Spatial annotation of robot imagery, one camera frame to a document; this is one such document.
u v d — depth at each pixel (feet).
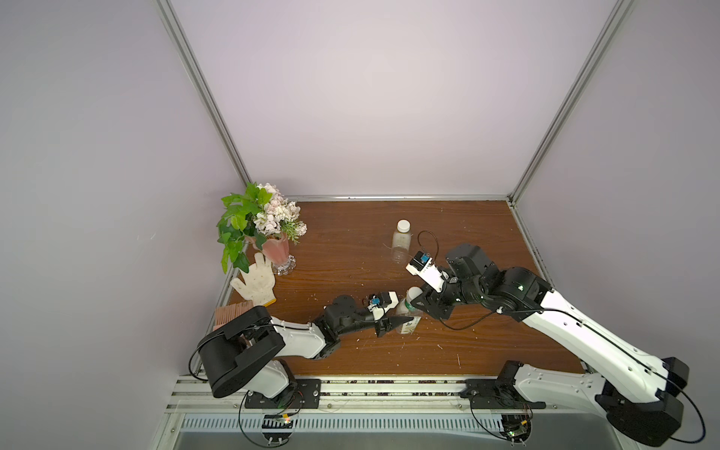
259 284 3.11
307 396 2.39
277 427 2.37
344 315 2.06
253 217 2.49
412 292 2.22
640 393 1.23
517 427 2.32
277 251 2.80
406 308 2.29
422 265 1.89
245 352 1.45
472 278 1.65
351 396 2.44
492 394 2.43
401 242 3.20
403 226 2.85
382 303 2.07
